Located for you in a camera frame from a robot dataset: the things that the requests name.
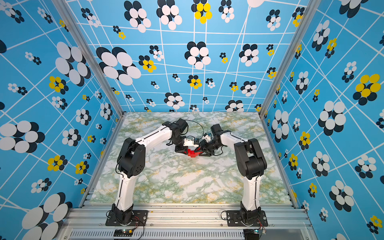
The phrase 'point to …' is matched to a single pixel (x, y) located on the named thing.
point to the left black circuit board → (123, 232)
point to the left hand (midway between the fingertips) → (188, 148)
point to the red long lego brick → (195, 154)
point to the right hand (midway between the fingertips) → (199, 152)
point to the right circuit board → (253, 234)
